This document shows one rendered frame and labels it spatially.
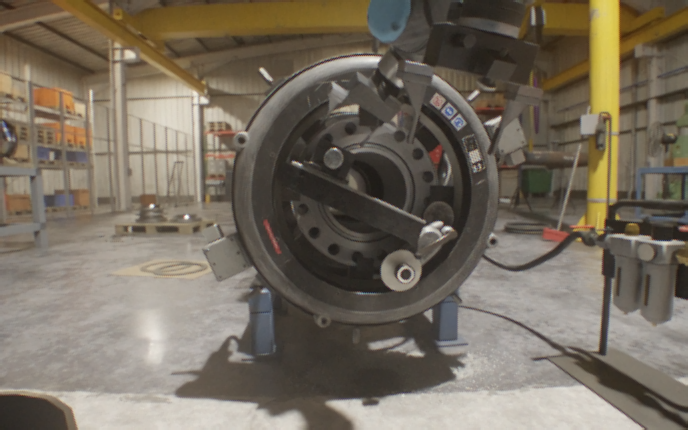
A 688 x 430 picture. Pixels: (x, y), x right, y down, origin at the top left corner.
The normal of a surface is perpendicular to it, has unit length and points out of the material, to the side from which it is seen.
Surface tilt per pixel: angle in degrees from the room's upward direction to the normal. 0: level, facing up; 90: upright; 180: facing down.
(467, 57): 113
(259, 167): 90
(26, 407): 87
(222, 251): 90
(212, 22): 90
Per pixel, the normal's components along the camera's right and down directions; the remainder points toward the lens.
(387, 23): -0.67, 0.15
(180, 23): 0.00, 0.08
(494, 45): 0.14, 0.47
